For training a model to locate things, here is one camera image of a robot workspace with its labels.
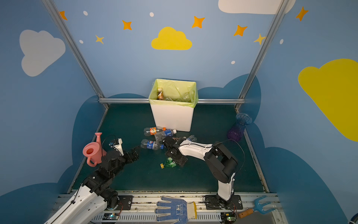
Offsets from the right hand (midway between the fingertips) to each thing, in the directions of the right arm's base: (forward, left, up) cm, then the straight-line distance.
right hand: (173, 157), depth 90 cm
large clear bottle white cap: (+37, -7, +20) cm, 43 cm away
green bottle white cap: (-4, +2, +1) cm, 5 cm away
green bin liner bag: (+42, 0, +20) cm, 46 cm away
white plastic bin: (+22, -1, +16) cm, 28 cm away
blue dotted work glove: (-29, -6, -1) cm, 29 cm away
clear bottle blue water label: (+17, +5, +3) cm, 18 cm away
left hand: (-2, +21, +14) cm, 25 cm away
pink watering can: (-4, +46, +10) cm, 48 cm away
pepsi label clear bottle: (+7, +15, +3) cm, 17 cm away
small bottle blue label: (+13, -13, +4) cm, 19 cm away
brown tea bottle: (+39, +12, +19) cm, 45 cm away
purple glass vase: (+23, -46, -1) cm, 51 cm away
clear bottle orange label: (+18, +15, +4) cm, 23 cm away
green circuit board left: (-33, +29, -1) cm, 44 cm away
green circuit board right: (-31, -31, -2) cm, 44 cm away
